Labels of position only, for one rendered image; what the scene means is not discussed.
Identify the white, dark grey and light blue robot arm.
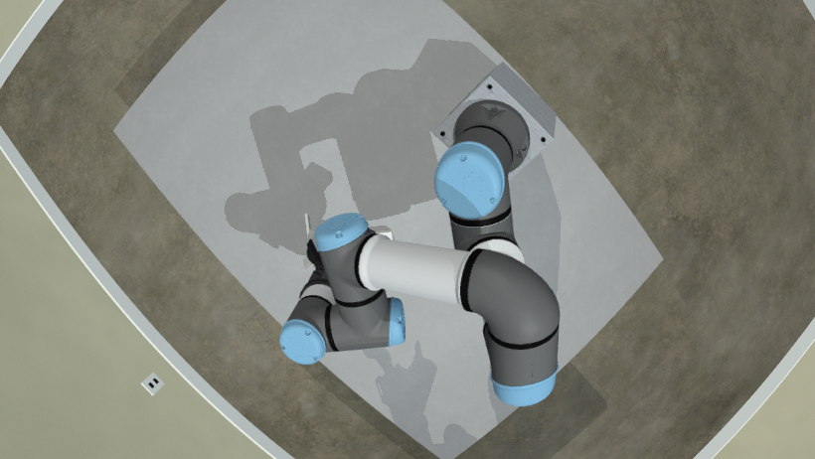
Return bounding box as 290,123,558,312
279,99,560,406

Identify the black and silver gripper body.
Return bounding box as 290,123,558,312
299,259,330,299

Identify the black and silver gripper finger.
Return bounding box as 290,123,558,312
303,229,321,268

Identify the white power strip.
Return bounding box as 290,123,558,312
305,213,393,240

